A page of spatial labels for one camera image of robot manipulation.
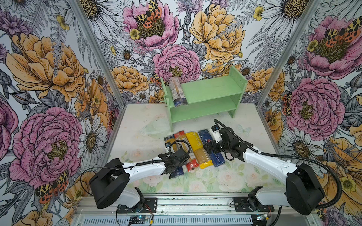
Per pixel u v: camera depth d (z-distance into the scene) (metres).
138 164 0.50
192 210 0.73
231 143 0.66
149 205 0.73
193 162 0.85
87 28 0.78
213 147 0.76
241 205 0.74
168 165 0.60
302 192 0.41
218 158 0.89
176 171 0.83
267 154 0.52
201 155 0.90
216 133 0.77
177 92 0.86
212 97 0.87
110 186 0.43
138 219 0.71
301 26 0.78
